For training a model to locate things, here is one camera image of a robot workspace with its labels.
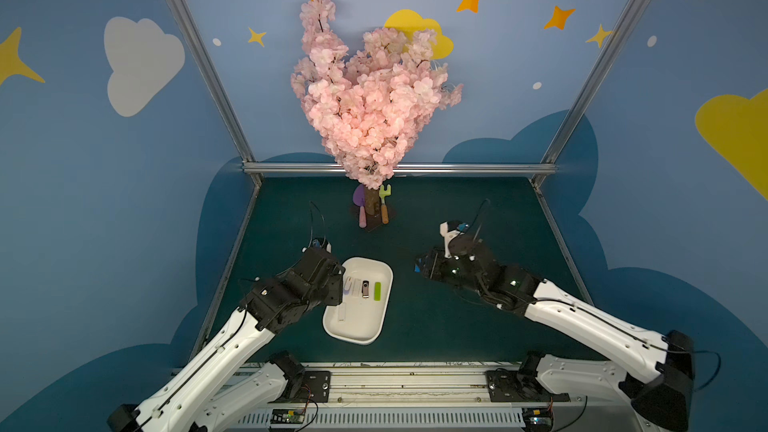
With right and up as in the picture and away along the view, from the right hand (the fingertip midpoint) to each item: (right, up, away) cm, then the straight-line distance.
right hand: (422, 256), depth 74 cm
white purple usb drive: (-21, -12, +19) cm, 31 cm away
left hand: (-22, -6, 0) cm, 23 cm away
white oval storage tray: (-15, -21, +13) cm, 29 cm away
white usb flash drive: (-22, -19, +13) cm, 32 cm away
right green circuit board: (+29, -41, -1) cm, 50 cm away
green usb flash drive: (-12, -14, +17) cm, 25 cm away
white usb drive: (-18, -13, +18) cm, 28 cm away
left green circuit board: (-33, -39, -2) cm, 51 cm away
